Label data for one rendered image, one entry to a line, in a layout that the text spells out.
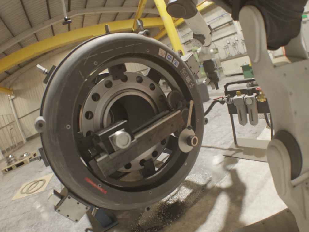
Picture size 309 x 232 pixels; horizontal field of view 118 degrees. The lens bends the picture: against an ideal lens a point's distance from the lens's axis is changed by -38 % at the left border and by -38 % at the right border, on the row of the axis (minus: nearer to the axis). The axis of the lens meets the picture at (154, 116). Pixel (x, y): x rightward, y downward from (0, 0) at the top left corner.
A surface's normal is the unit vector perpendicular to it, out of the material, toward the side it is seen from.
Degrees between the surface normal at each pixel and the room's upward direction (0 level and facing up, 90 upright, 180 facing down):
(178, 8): 141
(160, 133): 90
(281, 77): 73
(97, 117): 90
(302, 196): 52
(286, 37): 150
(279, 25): 136
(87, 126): 90
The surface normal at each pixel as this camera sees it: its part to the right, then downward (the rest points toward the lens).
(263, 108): -0.76, 0.38
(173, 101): 0.57, 0.00
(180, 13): -0.23, 0.96
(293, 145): -0.90, -0.22
